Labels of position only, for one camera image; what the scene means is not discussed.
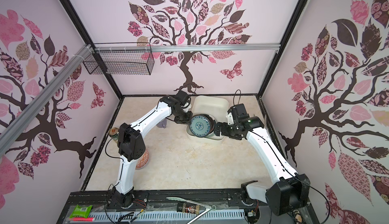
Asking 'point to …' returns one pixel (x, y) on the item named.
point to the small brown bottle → (187, 208)
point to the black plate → (211, 119)
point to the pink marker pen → (91, 219)
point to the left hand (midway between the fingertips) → (189, 123)
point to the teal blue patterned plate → (199, 125)
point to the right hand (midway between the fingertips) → (222, 130)
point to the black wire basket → (120, 59)
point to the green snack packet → (81, 212)
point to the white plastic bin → (217, 106)
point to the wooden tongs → (263, 113)
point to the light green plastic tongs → (206, 208)
